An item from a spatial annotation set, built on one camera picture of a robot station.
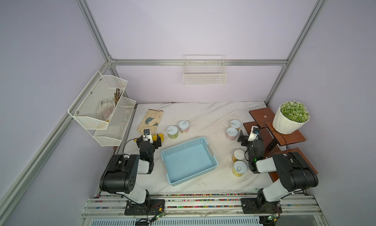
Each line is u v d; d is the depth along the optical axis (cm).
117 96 80
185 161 92
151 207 73
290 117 67
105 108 77
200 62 91
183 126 100
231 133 96
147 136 78
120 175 45
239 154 86
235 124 101
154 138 82
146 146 73
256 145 70
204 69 98
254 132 78
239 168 82
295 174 45
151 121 108
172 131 98
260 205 67
